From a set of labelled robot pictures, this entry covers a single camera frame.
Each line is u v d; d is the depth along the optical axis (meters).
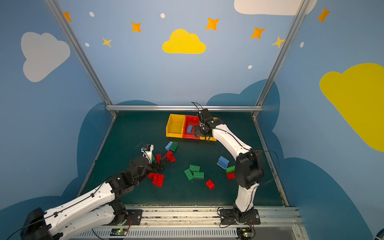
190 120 1.16
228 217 0.75
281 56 0.87
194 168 0.91
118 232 0.70
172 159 0.94
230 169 0.89
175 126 1.11
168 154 0.96
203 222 0.74
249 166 0.49
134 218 0.75
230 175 0.88
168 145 0.99
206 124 0.65
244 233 0.71
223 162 0.93
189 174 0.88
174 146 1.00
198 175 0.88
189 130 1.09
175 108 1.24
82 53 0.86
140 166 0.57
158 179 0.86
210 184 0.84
